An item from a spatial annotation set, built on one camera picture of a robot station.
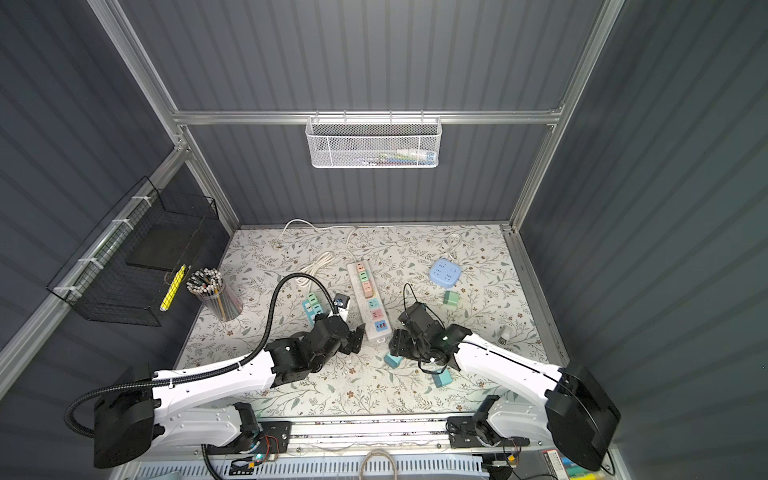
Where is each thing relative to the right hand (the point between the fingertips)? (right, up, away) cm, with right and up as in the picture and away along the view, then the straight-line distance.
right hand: (398, 350), depth 82 cm
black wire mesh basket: (-66, +22, -11) cm, 71 cm away
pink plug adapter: (-12, +23, +17) cm, 31 cm away
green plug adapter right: (+18, +12, +16) cm, 27 cm away
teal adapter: (+12, -7, -1) cm, 14 cm away
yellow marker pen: (-54, +19, -11) cm, 58 cm away
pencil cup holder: (-53, +18, +1) cm, 56 cm away
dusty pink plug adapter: (-10, +15, +12) cm, 22 cm away
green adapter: (-11, +19, +14) cm, 27 cm away
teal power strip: (-28, +8, +12) cm, 31 cm away
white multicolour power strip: (-8, +8, +12) cm, 16 cm away
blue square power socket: (+17, +20, +21) cm, 33 cm away
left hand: (-13, +8, -2) cm, 15 cm away
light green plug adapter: (-26, +13, +9) cm, 31 cm away
